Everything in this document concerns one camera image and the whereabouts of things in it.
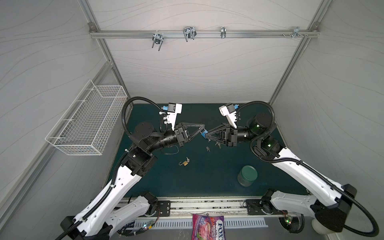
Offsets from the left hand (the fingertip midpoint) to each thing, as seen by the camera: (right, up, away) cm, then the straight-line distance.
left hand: (206, 127), depth 51 cm
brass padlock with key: (-10, -24, +38) cm, 46 cm away
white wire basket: (-54, -2, +17) cm, 57 cm away
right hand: (0, -2, +1) cm, 2 cm away
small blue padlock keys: (+4, -17, +45) cm, 48 cm away
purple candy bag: (+1, -47, +16) cm, 50 cm away
